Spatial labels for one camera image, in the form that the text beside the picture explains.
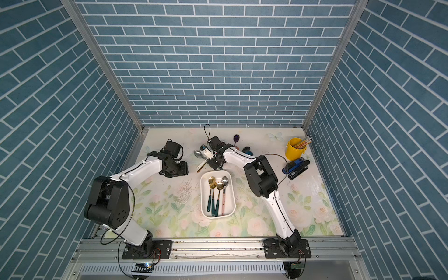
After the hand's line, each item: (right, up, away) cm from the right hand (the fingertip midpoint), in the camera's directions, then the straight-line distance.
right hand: (213, 162), depth 103 cm
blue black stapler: (+48, -3, -3) cm, 48 cm away
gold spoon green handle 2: (+5, -12, -12) cm, 17 cm away
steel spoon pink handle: (+7, -8, -10) cm, 15 cm away
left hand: (-13, -4, -11) cm, 17 cm away
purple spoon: (+14, +14, +12) cm, 23 cm away
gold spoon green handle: (0, -8, -11) cm, 14 cm away
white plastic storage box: (+10, -17, -14) cm, 24 cm away
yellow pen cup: (+46, +6, -3) cm, 47 cm away
